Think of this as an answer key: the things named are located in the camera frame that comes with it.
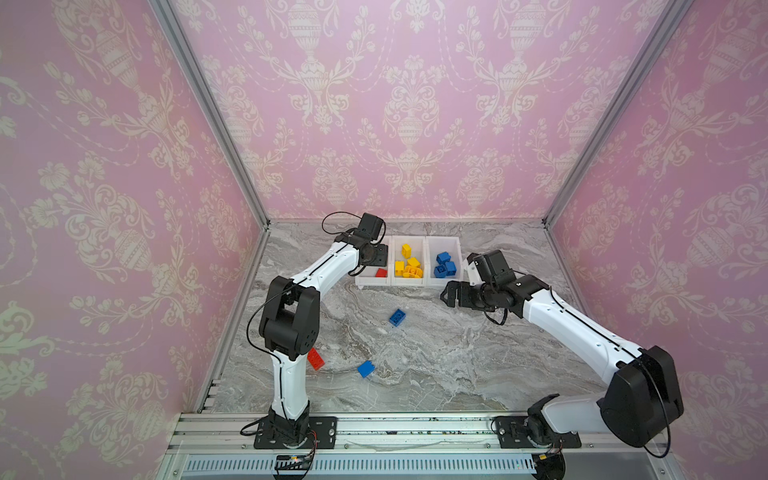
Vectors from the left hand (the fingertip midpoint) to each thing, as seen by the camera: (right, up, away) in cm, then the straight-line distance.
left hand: (377, 256), depth 96 cm
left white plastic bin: (-2, -7, +8) cm, 11 cm away
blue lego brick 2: (+25, -4, +4) cm, 25 cm away
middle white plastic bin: (+14, +1, +9) cm, 17 cm away
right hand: (+23, -11, -12) cm, 28 cm away
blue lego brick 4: (+6, -20, -2) cm, 21 cm away
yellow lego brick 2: (+7, -4, +7) cm, 11 cm away
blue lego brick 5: (-3, -32, -11) cm, 34 cm away
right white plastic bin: (+23, +4, +10) cm, 25 cm away
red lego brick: (-17, -29, -11) cm, 36 cm away
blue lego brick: (+23, -1, +10) cm, 25 cm away
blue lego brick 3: (+21, -5, +6) cm, 23 cm away
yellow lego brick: (+13, -2, +9) cm, 16 cm away
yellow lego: (+10, +2, +12) cm, 16 cm away
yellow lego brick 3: (+12, -6, +6) cm, 14 cm away
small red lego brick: (+1, -6, +7) cm, 10 cm away
